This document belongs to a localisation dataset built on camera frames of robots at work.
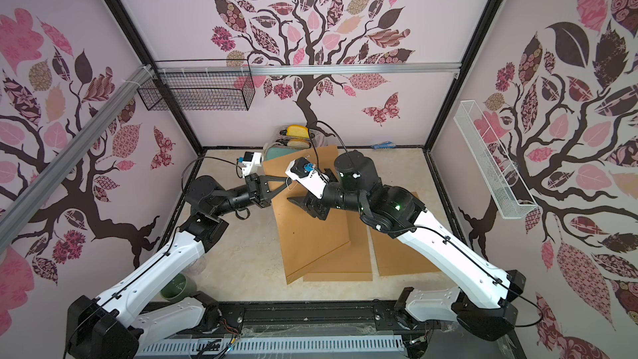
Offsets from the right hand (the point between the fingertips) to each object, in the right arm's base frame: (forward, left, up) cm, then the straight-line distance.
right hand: (298, 191), depth 58 cm
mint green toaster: (+36, +12, -20) cm, 43 cm away
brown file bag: (-8, -1, -11) cm, 13 cm away
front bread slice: (+36, +4, -18) cm, 40 cm away
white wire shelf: (+9, -61, -14) cm, 63 cm away
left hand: (+2, +3, -1) cm, 3 cm away
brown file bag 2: (-4, -15, -38) cm, 41 cm away
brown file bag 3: (-3, -30, -37) cm, 47 cm away
